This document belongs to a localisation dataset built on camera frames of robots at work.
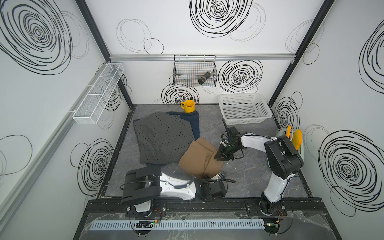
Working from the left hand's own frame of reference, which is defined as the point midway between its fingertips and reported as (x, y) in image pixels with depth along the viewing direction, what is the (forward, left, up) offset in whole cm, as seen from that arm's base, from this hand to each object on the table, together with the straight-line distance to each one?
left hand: (214, 187), depth 81 cm
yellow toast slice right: (+18, -41, +23) cm, 50 cm away
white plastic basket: (+53, -25, +8) cm, 59 cm away
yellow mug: (+54, +16, +8) cm, 57 cm away
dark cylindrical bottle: (+52, +8, +33) cm, 62 cm away
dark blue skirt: (+48, +13, +2) cm, 49 cm away
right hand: (+16, -2, +2) cm, 16 cm away
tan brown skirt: (+14, +9, +5) cm, 17 cm away
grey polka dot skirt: (+29, +33, +2) cm, 44 cm away
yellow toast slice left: (+23, -38, +23) cm, 50 cm away
